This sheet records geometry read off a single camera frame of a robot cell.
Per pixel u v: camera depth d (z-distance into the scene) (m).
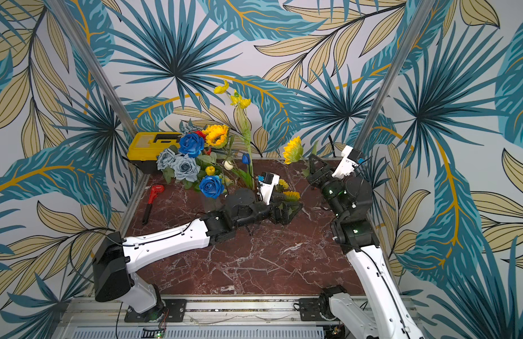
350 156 0.53
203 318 0.73
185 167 0.69
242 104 0.75
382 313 0.39
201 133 0.70
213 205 0.93
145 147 1.03
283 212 0.59
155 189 1.06
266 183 0.59
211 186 0.54
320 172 0.53
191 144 0.62
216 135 0.69
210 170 0.73
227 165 0.79
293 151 0.65
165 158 0.72
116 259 0.41
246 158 0.80
